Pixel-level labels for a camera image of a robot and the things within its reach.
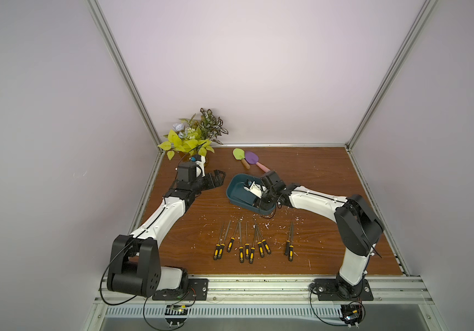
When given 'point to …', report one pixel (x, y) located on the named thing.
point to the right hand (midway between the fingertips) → (258, 192)
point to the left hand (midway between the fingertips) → (220, 174)
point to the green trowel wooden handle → (239, 154)
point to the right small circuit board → (351, 314)
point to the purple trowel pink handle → (253, 158)
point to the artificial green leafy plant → (197, 136)
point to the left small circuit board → (176, 309)
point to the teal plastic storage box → (242, 197)
